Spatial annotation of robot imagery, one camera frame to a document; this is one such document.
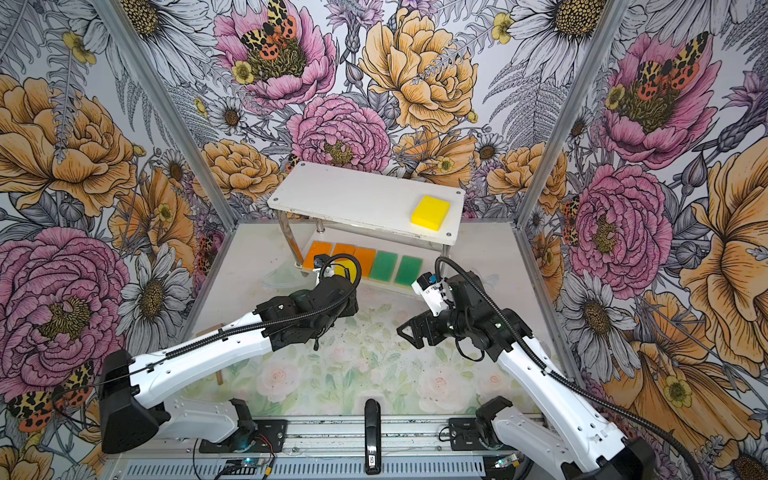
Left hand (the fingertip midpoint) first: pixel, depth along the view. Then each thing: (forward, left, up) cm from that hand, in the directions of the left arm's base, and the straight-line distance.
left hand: (343, 299), depth 77 cm
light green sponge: (+18, -18, -12) cm, 28 cm away
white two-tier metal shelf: (+16, +4, +15) cm, 22 cm away
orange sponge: (+28, +13, -13) cm, 33 cm away
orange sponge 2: (+28, +4, -14) cm, 32 cm away
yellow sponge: (+15, -22, +15) cm, 31 cm away
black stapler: (-28, -7, -15) cm, 32 cm away
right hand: (-9, -17, -1) cm, 20 cm away
